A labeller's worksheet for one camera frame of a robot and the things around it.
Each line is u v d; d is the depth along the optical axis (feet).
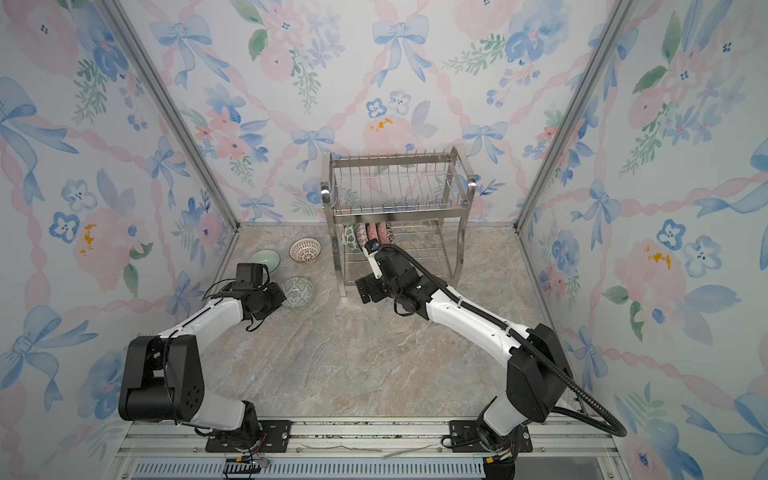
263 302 2.52
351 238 3.30
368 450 2.40
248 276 2.36
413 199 3.81
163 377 1.41
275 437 2.43
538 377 1.39
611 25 2.32
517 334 1.46
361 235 3.30
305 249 3.60
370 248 2.32
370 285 2.35
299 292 3.24
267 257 3.43
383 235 3.31
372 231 3.31
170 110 2.81
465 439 2.39
